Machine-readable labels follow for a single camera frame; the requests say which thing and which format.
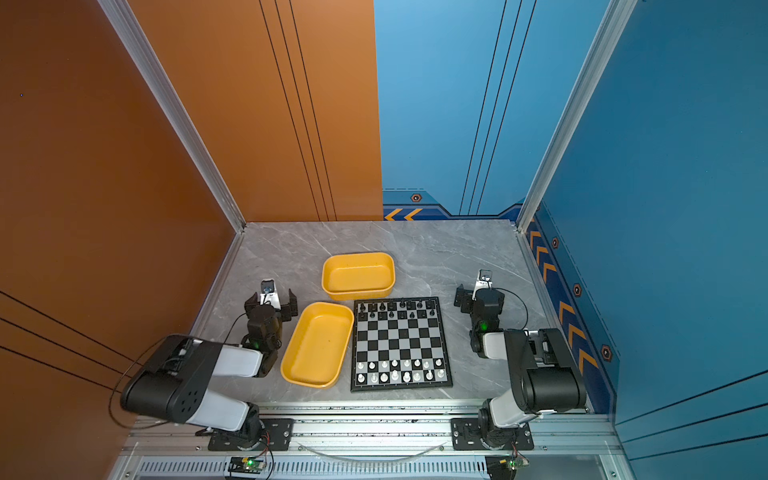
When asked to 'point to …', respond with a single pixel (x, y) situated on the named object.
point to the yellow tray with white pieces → (317, 347)
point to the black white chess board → (398, 344)
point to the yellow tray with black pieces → (359, 276)
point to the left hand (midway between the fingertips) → (273, 290)
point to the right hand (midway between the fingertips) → (475, 287)
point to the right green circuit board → (517, 462)
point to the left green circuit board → (253, 464)
